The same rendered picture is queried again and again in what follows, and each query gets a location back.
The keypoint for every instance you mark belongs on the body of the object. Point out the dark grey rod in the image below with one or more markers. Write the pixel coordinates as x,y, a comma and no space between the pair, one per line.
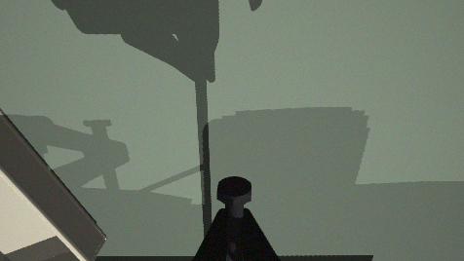
234,192

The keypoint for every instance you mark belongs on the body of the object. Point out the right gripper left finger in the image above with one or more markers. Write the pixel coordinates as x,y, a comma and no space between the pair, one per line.
214,245

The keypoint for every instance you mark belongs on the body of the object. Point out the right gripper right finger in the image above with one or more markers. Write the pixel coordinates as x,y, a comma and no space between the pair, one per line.
254,245

